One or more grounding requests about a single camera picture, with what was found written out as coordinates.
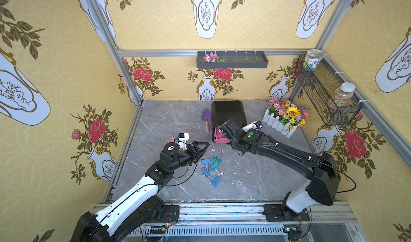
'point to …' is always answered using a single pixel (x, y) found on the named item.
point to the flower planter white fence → (283, 116)
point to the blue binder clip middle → (205, 171)
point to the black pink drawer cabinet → (222, 111)
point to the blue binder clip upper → (206, 161)
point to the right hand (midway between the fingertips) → (236, 125)
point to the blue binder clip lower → (215, 181)
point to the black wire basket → (320, 85)
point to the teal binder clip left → (214, 165)
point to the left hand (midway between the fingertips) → (203, 145)
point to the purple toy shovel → (206, 115)
